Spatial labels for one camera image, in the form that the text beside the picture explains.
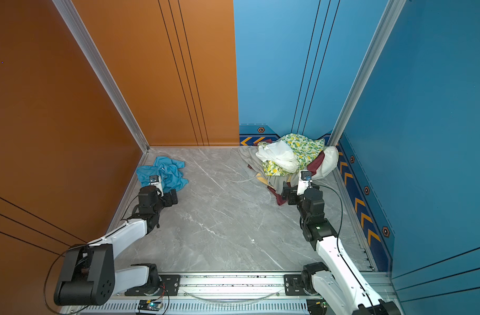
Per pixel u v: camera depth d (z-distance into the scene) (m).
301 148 1.09
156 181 0.79
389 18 0.71
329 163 1.08
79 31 0.74
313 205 0.57
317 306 0.70
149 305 0.71
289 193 0.97
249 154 1.11
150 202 0.68
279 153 1.03
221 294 0.72
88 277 0.42
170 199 0.82
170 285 0.74
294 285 0.72
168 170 1.00
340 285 0.43
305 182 0.67
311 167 1.02
